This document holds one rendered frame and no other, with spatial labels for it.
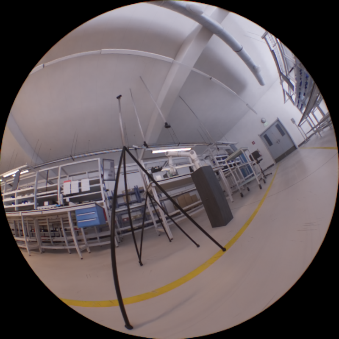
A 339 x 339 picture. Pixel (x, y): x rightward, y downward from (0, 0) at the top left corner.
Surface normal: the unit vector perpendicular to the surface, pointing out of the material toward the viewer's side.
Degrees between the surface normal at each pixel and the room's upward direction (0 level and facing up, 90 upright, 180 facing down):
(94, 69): 180
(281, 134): 90
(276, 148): 90
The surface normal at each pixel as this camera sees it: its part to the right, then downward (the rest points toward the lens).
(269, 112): -0.87, 0.16
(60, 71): 0.34, 0.88
